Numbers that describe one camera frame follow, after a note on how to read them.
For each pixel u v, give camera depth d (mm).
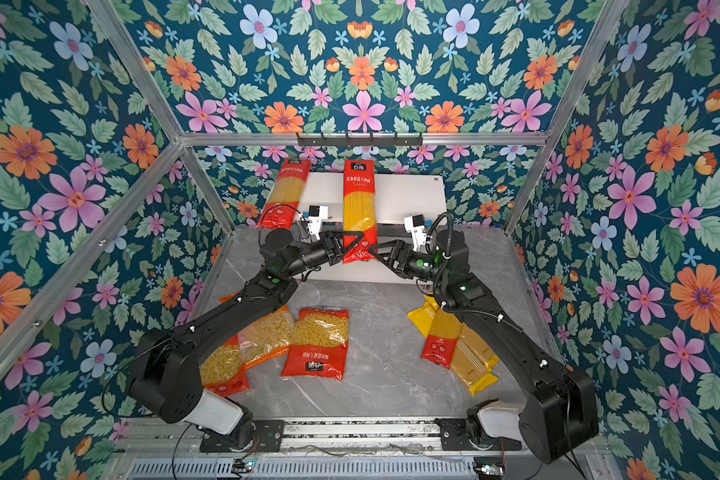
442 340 861
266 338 871
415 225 669
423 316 935
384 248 674
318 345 859
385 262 627
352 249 690
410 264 637
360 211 719
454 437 731
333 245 658
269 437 736
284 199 767
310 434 750
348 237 699
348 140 913
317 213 692
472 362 838
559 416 390
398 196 782
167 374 426
